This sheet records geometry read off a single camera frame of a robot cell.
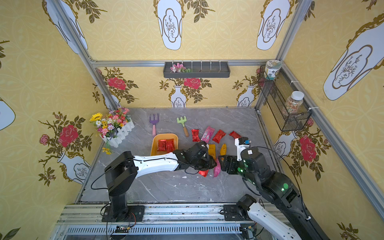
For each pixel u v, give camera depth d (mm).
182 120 1133
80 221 736
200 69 923
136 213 735
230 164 549
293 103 658
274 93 1011
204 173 836
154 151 935
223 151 924
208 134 1007
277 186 413
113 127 896
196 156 655
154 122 1128
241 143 559
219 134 1020
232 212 728
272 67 843
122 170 521
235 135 1014
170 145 971
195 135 1007
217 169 838
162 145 969
